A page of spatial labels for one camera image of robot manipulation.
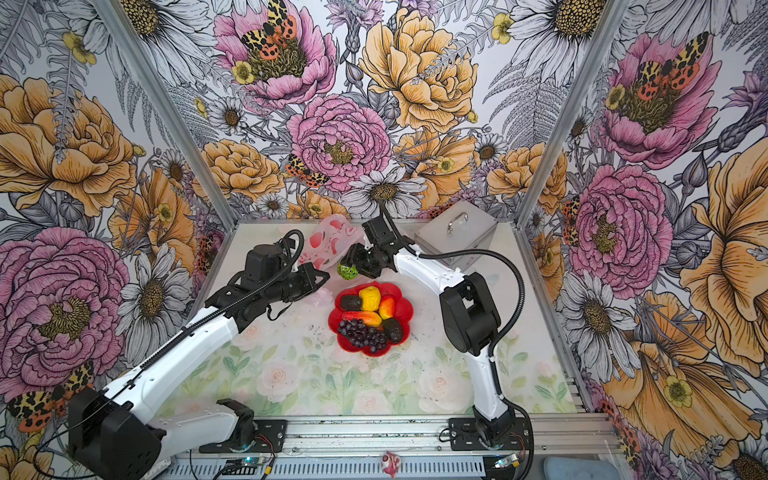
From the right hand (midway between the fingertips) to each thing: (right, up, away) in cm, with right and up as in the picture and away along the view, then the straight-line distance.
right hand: (348, 272), depth 91 cm
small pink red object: (+13, -40, -24) cm, 48 cm away
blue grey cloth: (+54, -42, -23) cm, 72 cm away
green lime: (0, 0, 0) cm, 0 cm away
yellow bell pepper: (+6, -8, +1) cm, 10 cm away
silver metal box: (+36, +14, +9) cm, 39 cm away
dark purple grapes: (+5, -18, -4) cm, 19 cm away
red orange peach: (+11, -11, +3) cm, 16 cm away
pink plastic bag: (-7, +10, +5) cm, 13 cm away
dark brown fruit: (+13, -16, -5) cm, 21 cm away
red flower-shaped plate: (+7, -14, 0) cm, 15 cm away
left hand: (-3, -2, -13) cm, 13 cm away
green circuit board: (+40, -43, -19) cm, 62 cm away
